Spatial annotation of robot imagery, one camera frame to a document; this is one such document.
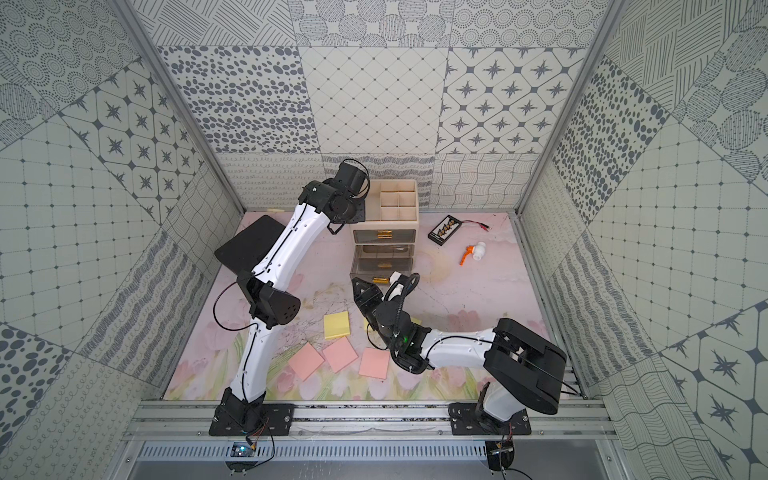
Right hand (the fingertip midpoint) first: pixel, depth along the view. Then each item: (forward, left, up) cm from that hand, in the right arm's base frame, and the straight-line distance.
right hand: (352, 283), depth 78 cm
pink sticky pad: (-15, +14, -18) cm, 27 cm away
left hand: (+19, -3, +6) cm, 21 cm away
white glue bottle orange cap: (+23, -40, -16) cm, 49 cm away
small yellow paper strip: (+46, +40, -18) cm, 64 cm away
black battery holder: (+35, -29, -18) cm, 49 cm away
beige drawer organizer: (+26, -10, +4) cm, 28 cm away
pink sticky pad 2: (-12, +5, -19) cm, 23 cm away
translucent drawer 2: (+15, -5, -11) cm, 19 cm away
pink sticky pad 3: (-14, -5, -20) cm, 25 cm away
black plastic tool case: (+22, +43, -15) cm, 51 cm away
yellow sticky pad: (-3, +7, -19) cm, 21 cm away
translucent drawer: (+16, -8, +1) cm, 18 cm away
